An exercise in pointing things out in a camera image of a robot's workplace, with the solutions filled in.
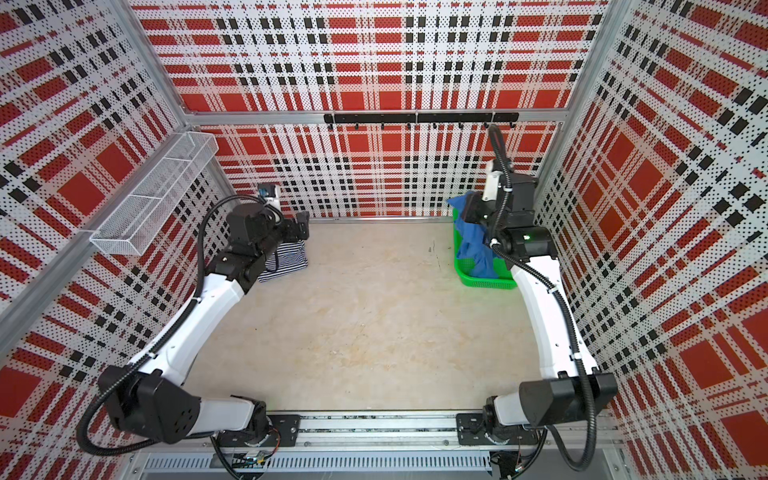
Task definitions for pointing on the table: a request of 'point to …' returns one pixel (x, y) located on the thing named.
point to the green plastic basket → (503, 278)
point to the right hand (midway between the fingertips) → (470, 197)
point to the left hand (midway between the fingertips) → (294, 217)
